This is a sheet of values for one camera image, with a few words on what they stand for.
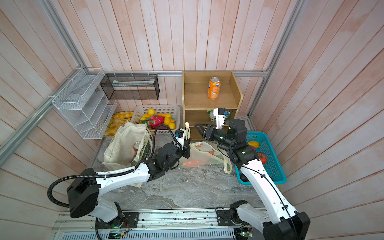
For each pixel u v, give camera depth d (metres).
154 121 1.05
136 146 0.90
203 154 0.80
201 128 0.68
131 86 1.06
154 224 0.73
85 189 0.46
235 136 0.51
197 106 0.82
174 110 1.15
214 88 0.78
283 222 0.37
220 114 0.60
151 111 1.13
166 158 0.57
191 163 0.90
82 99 0.78
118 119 1.11
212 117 0.93
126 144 0.89
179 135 0.63
